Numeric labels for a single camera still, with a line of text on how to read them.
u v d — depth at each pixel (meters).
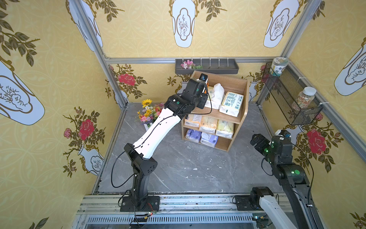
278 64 0.84
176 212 0.73
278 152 0.52
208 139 0.90
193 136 0.94
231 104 0.70
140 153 0.45
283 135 0.60
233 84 0.82
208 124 0.80
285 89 0.90
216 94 0.72
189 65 0.88
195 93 0.52
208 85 0.78
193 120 0.83
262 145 0.63
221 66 0.92
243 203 0.73
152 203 0.73
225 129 0.78
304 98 0.66
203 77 0.59
